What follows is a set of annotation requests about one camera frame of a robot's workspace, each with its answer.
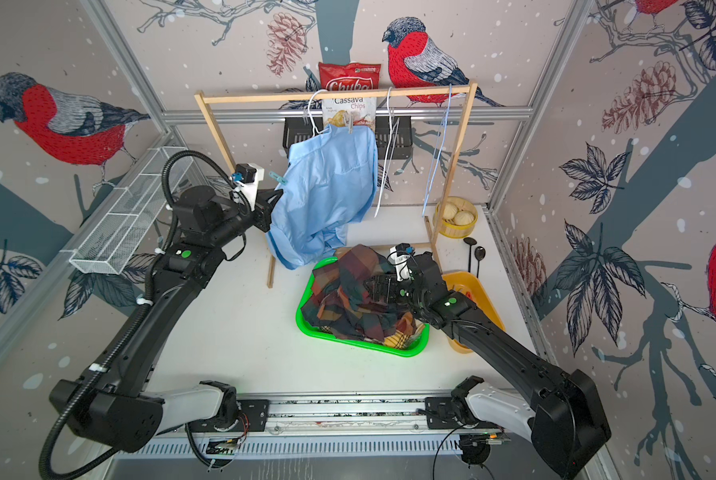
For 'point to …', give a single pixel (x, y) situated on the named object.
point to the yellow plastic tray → (468, 283)
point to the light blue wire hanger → (438, 154)
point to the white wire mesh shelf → (107, 241)
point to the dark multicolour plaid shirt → (338, 298)
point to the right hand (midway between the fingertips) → (376, 280)
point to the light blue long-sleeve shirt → (328, 183)
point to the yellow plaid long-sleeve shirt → (401, 340)
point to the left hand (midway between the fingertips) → (282, 183)
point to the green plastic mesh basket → (411, 351)
